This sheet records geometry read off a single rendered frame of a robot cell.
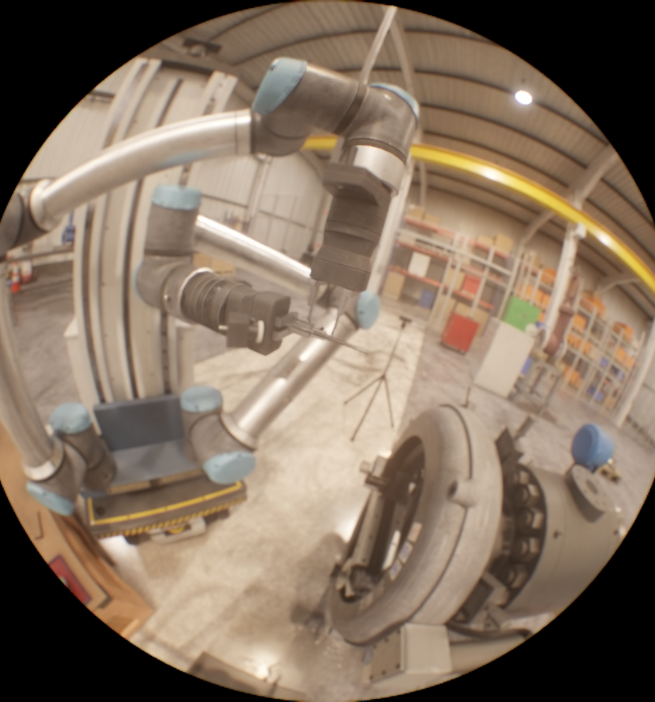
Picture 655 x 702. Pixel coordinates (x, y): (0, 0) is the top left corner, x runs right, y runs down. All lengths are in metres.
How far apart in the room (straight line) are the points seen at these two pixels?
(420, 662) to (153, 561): 1.09
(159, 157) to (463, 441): 0.73
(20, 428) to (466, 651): 0.89
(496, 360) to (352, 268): 4.14
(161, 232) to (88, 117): 8.37
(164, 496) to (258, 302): 0.88
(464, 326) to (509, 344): 1.77
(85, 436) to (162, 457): 0.33
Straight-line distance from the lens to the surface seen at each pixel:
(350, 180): 0.25
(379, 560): 0.74
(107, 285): 0.82
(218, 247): 0.58
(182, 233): 0.42
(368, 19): 8.17
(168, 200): 0.41
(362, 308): 0.68
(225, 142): 0.44
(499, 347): 4.32
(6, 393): 0.61
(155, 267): 0.42
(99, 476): 0.94
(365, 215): 0.30
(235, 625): 1.20
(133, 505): 1.04
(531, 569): 0.72
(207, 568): 1.24
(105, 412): 0.93
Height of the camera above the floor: 1.20
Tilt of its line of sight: 22 degrees down
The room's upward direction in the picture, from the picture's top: 16 degrees clockwise
